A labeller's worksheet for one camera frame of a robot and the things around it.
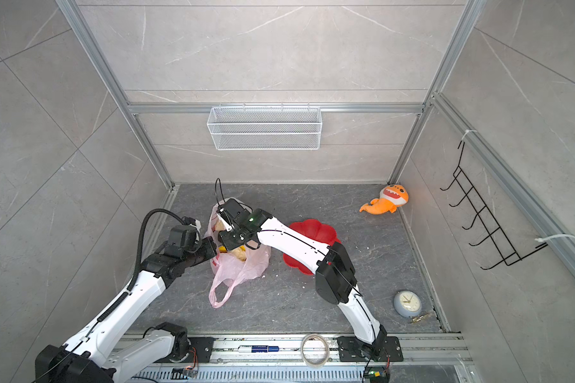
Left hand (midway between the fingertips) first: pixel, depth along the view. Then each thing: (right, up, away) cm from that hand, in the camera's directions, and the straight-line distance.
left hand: (220, 241), depth 82 cm
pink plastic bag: (+4, -9, -5) cm, 11 cm away
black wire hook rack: (+81, +6, -17) cm, 83 cm away
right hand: (+4, 0, 0) cm, 4 cm away
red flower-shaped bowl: (+36, +2, +18) cm, 40 cm away
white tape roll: (+36, -32, -9) cm, 49 cm away
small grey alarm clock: (+65, -21, -2) cm, 68 cm away
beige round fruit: (+6, -6, +7) cm, 11 cm away
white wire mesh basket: (+14, +46, +19) cm, 51 cm away
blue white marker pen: (+15, -32, -9) cm, 37 cm away
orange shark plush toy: (+70, +16, +24) cm, 76 cm away
